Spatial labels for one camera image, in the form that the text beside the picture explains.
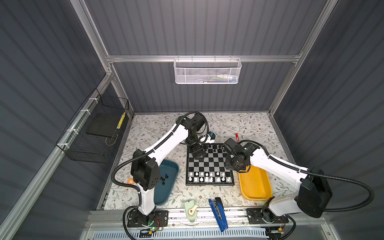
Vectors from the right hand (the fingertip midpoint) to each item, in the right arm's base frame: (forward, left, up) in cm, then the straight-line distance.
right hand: (230, 167), depth 83 cm
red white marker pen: (+26, -10, -8) cm, 29 cm away
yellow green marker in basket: (+18, +59, +21) cm, 65 cm away
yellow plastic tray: (-7, -15, -8) cm, 18 cm away
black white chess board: (0, +11, -6) cm, 13 cm away
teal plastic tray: (+1, +36, -9) cm, 37 cm away
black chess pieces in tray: (-4, +38, -7) cm, 39 cm away
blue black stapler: (-21, +7, -7) cm, 23 cm away
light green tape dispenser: (-20, +22, -1) cm, 29 cm away
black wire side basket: (+7, +71, +22) cm, 75 cm away
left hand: (+7, +18, +8) cm, 21 cm away
